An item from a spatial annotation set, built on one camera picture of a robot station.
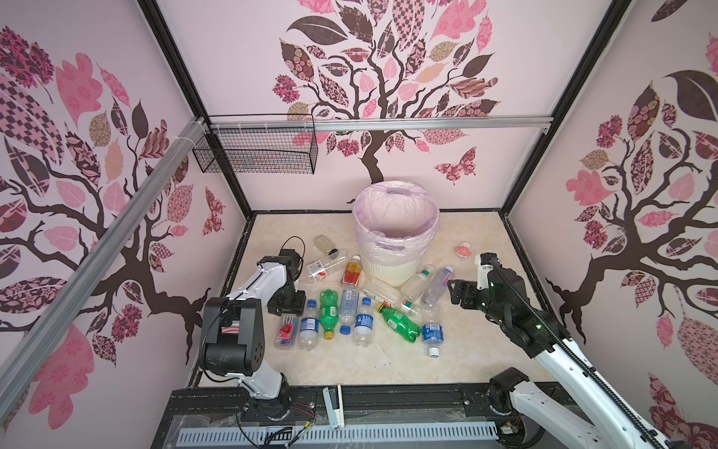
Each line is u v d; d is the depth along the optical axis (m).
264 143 0.95
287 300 0.76
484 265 0.66
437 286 0.93
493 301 0.59
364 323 0.83
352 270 0.95
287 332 0.82
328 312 0.85
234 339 0.45
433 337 0.80
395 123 0.93
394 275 0.90
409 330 0.85
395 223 1.00
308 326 0.83
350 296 0.89
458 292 0.67
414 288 0.95
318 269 0.96
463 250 1.06
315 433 0.70
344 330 0.85
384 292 0.95
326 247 1.06
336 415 0.70
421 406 0.75
